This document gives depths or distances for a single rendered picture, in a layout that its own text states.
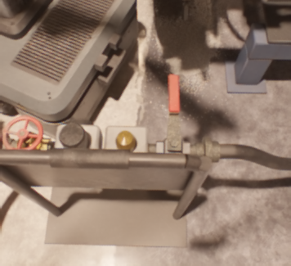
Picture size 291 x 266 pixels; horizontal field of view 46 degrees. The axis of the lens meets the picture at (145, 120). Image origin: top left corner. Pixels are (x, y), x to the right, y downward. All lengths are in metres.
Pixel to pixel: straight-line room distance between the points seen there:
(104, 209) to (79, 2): 0.64
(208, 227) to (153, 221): 0.17
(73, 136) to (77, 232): 0.52
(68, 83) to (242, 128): 0.60
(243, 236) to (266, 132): 0.35
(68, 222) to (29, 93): 0.40
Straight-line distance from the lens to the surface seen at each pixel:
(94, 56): 1.01
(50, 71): 0.99
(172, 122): 0.65
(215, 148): 0.66
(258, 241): 1.12
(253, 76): 1.23
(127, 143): 0.61
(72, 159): 0.53
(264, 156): 0.72
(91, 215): 1.08
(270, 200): 1.15
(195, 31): 1.37
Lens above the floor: 1.06
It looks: 66 degrees down
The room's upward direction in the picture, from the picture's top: straight up
